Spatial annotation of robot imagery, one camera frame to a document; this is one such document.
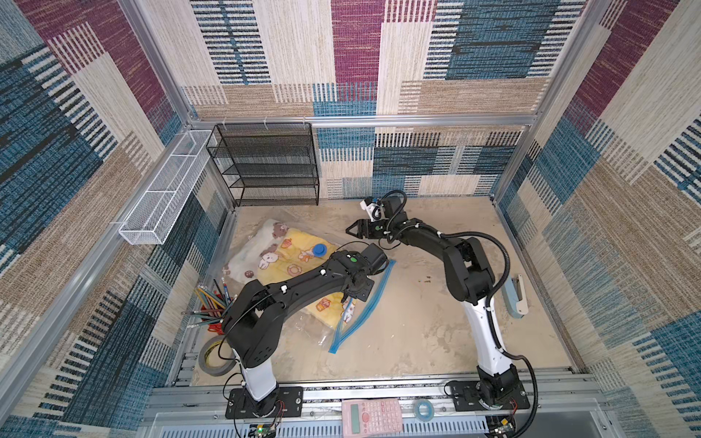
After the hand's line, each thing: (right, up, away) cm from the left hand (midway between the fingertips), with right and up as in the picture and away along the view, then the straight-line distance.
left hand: (358, 288), depth 87 cm
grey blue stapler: (+50, -3, +2) cm, 50 cm away
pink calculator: (+1, -29, -17) cm, 34 cm away
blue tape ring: (+19, -28, -14) cm, 37 cm away
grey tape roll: (-42, -20, -9) cm, 48 cm away
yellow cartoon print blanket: (-22, +11, +12) cm, 27 cm away
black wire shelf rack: (-35, +44, +22) cm, 60 cm away
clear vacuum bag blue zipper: (-9, -13, -5) cm, 17 cm away
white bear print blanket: (-36, +15, +20) cm, 43 cm away
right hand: (+1, +18, +14) cm, 23 cm away
